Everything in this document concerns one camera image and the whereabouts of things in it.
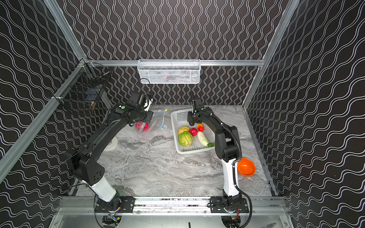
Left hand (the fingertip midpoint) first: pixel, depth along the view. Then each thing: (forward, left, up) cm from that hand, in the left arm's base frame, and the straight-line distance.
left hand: (152, 115), depth 81 cm
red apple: (-7, +6, -1) cm, 9 cm away
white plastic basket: (+16, -13, -20) cm, 29 cm away
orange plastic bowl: (-19, -55, -24) cm, 63 cm away
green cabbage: (-4, -19, -17) cm, 26 cm away
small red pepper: (+7, -29, -21) cm, 37 cm away
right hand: (+13, -23, -17) cm, 31 cm away
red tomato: (+4, -24, -20) cm, 32 cm away
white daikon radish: (-2, -30, -21) cm, 37 cm away
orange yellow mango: (+11, -28, -21) cm, 37 cm away
